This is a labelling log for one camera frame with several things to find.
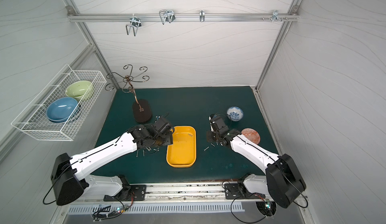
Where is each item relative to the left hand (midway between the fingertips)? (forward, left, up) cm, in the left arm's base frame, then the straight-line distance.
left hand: (170, 140), depth 78 cm
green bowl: (+16, +45, +21) cm, 52 cm away
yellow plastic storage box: (-2, -6, -12) cm, 14 cm away
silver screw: (+1, -20, -13) cm, 24 cm away
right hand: (+8, -22, -5) cm, 24 cm away
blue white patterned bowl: (+27, -40, -13) cm, 50 cm away
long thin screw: (-15, +6, +21) cm, 27 cm away
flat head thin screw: (+4, -24, -14) cm, 28 cm away
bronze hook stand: (+28, +26, -11) cm, 39 cm away
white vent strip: (-29, +33, -14) cm, 47 cm away
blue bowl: (+3, +45, +22) cm, 50 cm away
